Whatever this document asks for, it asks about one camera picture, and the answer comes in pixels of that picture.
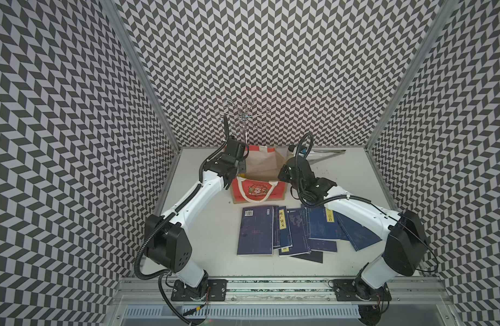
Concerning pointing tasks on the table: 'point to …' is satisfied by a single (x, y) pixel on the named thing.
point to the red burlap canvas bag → (261, 182)
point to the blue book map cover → (298, 222)
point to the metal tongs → (327, 151)
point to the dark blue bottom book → (316, 256)
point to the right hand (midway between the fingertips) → (284, 168)
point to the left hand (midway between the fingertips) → (234, 162)
